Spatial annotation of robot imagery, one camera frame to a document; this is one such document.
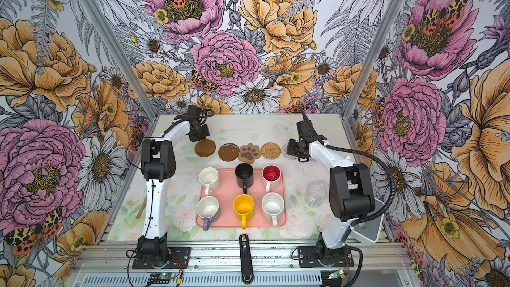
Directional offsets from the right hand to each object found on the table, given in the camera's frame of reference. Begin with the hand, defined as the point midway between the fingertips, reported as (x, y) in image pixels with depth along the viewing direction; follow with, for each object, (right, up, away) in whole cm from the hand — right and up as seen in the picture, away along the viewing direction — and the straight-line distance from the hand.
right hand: (291, 154), depth 94 cm
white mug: (-38, -11, -2) cm, 39 cm away
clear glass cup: (+11, -17, -4) cm, 21 cm away
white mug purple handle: (-37, -21, -9) cm, 43 cm away
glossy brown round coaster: (-31, 0, +11) cm, 33 cm away
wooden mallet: (-65, -22, -9) cm, 69 cm away
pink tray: (-29, -16, -3) cm, 33 cm away
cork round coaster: (-9, +1, +11) cm, 14 cm away
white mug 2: (-9, -21, -9) cm, 25 cm away
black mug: (-21, -8, -3) cm, 23 cm away
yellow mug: (-21, -22, -9) cm, 32 cm away
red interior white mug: (-9, -10, 0) cm, 13 cm away
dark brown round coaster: (-43, +2, +10) cm, 44 cm away
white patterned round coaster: (-2, 0, +11) cm, 11 cm away
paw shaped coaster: (-20, 0, +11) cm, 23 cm away
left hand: (-44, +6, +15) cm, 47 cm away
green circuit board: (-47, -40, -23) cm, 66 cm away
